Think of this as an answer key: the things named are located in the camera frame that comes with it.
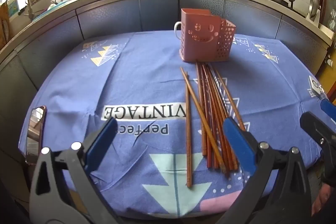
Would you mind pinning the bunch of wooden chopsticks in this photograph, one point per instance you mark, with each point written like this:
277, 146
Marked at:
212, 113

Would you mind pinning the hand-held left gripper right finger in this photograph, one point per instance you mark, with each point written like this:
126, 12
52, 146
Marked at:
240, 145

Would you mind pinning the glossy black smartphone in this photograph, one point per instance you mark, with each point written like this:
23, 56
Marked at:
36, 132

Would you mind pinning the white mug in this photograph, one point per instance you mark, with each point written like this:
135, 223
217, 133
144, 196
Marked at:
175, 29

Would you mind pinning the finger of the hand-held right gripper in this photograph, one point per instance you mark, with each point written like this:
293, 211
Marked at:
329, 108
316, 129

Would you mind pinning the steel bowl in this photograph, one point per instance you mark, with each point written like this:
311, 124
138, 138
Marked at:
313, 3

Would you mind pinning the blue printed tablecloth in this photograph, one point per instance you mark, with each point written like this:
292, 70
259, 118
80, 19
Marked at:
105, 77

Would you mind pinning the person's right hand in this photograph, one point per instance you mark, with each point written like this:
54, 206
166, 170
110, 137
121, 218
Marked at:
324, 199

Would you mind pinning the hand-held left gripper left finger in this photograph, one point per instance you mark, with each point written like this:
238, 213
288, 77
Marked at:
102, 140

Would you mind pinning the pink plastic utensil holder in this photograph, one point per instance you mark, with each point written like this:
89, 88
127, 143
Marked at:
189, 19

